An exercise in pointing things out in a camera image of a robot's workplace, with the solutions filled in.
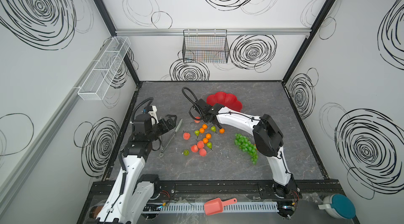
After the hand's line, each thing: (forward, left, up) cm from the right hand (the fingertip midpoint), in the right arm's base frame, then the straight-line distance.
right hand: (209, 114), depth 94 cm
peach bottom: (-21, +3, -4) cm, 22 cm away
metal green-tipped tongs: (-22, +26, -6) cm, 35 cm away
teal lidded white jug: (-44, -54, 0) cm, 70 cm away
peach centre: (-17, +5, -4) cm, 18 cm away
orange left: (-8, +4, -5) cm, 11 cm away
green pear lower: (-17, 0, -5) cm, 18 cm away
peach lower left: (-19, +8, -4) cm, 21 cm away
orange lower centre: (-14, +2, -6) cm, 15 cm away
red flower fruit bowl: (+15, -12, -5) cm, 21 cm away
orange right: (-8, -8, -5) cm, 12 cm away
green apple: (-22, +12, -4) cm, 25 cm away
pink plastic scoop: (-45, -3, -7) cm, 45 cm away
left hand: (-11, +19, +13) cm, 25 cm away
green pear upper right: (-7, -3, -5) cm, 9 cm away
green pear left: (-9, +7, -5) cm, 13 cm away
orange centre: (-11, 0, -6) cm, 13 cm away
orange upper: (-6, +2, -4) cm, 8 cm away
